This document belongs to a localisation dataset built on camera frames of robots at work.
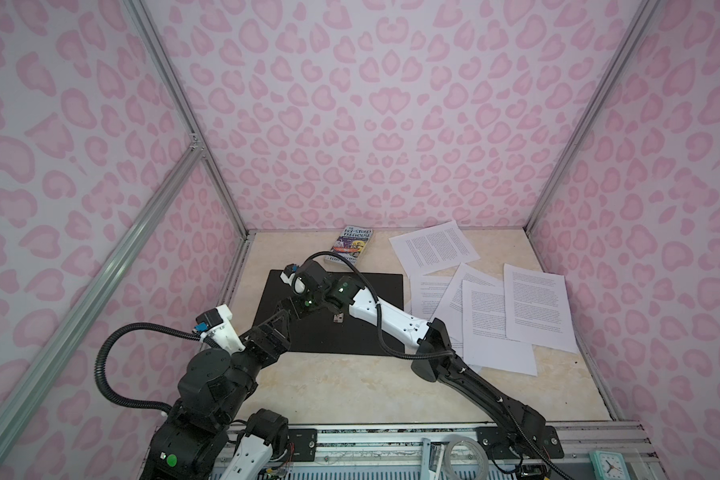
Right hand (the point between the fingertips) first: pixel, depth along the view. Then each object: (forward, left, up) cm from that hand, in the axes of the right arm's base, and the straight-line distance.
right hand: (285, 307), depth 85 cm
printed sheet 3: (+8, -50, -13) cm, 52 cm away
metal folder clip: (+3, -13, -12) cm, 18 cm away
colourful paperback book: (+34, -16, -10) cm, 39 cm away
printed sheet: (+33, -47, -13) cm, 59 cm away
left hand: (-14, -6, +20) cm, 25 cm away
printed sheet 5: (+8, -78, -14) cm, 80 cm away
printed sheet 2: (+14, -43, -13) cm, 47 cm away
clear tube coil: (-34, -51, -10) cm, 62 cm away
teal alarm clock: (-34, -79, -11) cm, 87 cm away
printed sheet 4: (0, -59, -13) cm, 60 cm away
